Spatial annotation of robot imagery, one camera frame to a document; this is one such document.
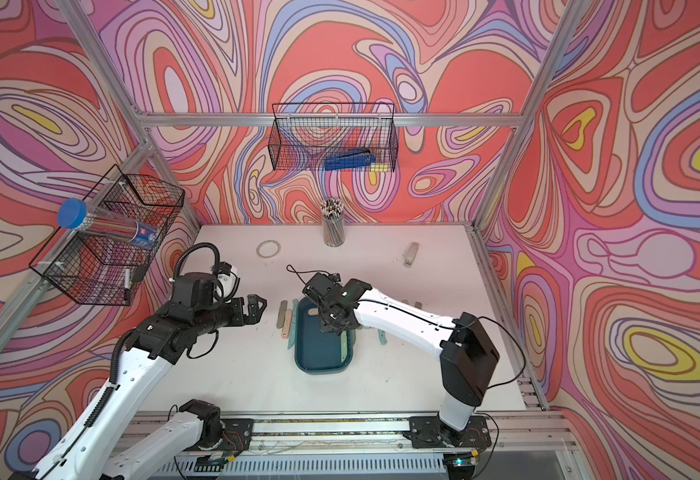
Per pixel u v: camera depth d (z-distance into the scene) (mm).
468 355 429
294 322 925
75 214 616
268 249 1113
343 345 882
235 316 643
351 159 904
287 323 929
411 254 1087
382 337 893
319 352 864
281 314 941
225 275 650
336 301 571
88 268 702
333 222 1042
